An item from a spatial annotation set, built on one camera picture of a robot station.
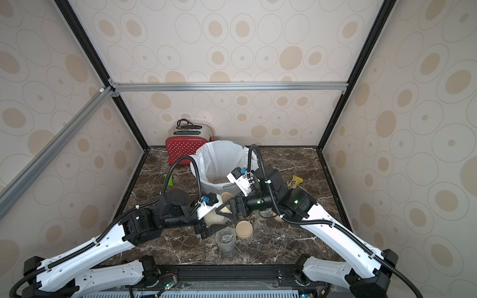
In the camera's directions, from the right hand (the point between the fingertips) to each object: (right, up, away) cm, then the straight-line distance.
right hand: (229, 204), depth 61 cm
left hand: (-1, -4, +2) cm, 4 cm away
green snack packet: (-35, +4, +42) cm, 55 cm away
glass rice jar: (-5, -5, 0) cm, 7 cm away
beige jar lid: (+5, -17, +23) cm, 29 cm away
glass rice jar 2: (-3, -20, +22) cm, 30 cm away
